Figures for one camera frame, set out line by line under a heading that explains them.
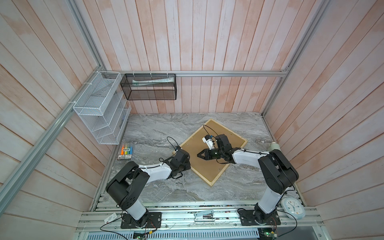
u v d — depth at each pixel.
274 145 0.94
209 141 0.86
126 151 0.98
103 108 0.67
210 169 0.89
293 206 0.76
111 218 0.73
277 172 0.50
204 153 0.84
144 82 0.90
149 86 1.05
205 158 0.84
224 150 0.75
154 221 0.74
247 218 0.73
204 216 0.74
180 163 0.72
